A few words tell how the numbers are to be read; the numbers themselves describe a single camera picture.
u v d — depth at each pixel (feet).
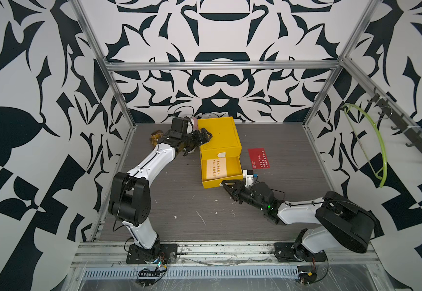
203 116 3.85
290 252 2.43
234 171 2.93
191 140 2.53
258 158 3.43
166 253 2.44
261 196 2.14
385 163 2.17
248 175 2.61
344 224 1.45
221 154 2.72
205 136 2.61
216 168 2.93
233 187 2.48
